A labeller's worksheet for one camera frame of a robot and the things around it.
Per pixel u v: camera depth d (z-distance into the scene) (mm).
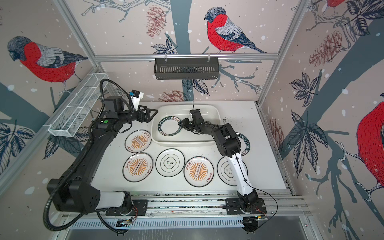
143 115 675
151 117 705
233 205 730
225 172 853
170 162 895
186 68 1067
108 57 910
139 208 734
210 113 1097
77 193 385
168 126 1045
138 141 985
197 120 882
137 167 876
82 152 853
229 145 632
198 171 854
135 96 658
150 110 684
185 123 961
